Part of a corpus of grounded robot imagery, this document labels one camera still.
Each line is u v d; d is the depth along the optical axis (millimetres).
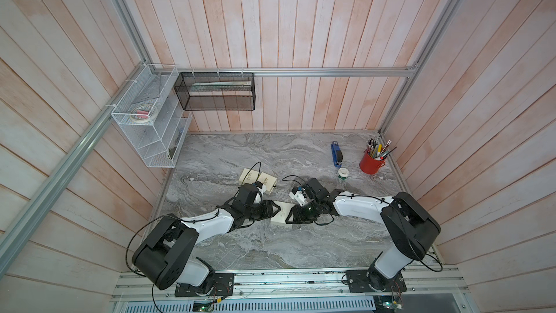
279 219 844
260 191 830
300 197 835
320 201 704
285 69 957
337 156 1042
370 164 961
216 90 1032
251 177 960
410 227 469
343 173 1011
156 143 776
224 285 730
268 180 977
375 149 931
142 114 740
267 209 769
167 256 428
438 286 746
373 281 662
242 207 689
